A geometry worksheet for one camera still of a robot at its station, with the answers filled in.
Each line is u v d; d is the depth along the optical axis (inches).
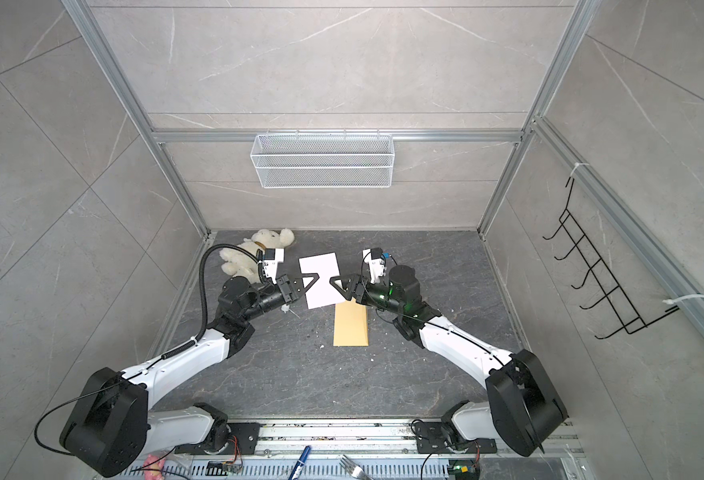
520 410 15.9
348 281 27.0
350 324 36.5
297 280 27.7
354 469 26.9
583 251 28.3
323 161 39.7
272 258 27.5
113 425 16.0
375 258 28.1
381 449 28.7
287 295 25.9
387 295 26.0
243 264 38.4
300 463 27.2
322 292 28.1
